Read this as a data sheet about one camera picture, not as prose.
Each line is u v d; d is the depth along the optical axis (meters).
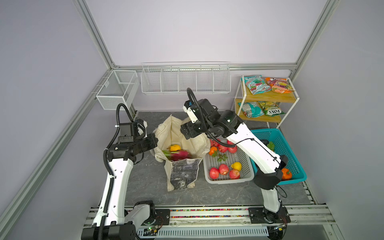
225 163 0.91
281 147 0.93
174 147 0.93
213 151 0.91
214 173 0.83
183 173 0.73
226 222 0.74
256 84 0.84
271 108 0.96
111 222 0.37
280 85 0.83
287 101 0.82
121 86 1.02
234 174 0.82
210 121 0.48
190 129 0.59
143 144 0.61
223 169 0.85
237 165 0.86
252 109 0.96
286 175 0.83
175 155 0.85
